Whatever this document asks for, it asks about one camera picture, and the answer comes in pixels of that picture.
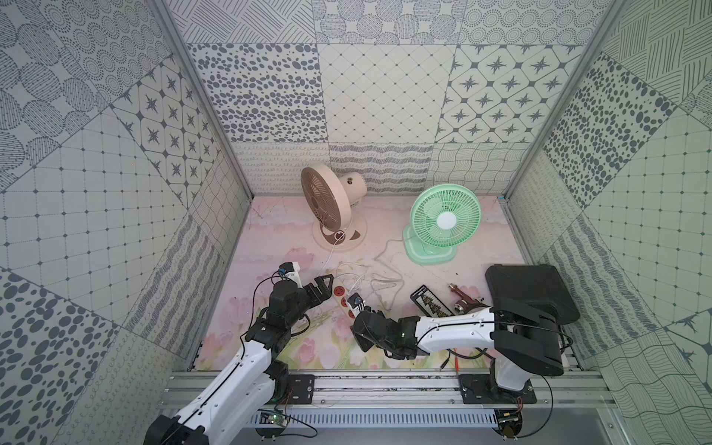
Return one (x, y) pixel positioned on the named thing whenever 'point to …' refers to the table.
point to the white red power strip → (341, 294)
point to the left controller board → (271, 425)
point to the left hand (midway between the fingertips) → (320, 275)
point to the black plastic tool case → (538, 286)
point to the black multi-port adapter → (430, 303)
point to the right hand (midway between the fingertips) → (359, 326)
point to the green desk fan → (443, 217)
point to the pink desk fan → (331, 198)
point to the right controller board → (509, 423)
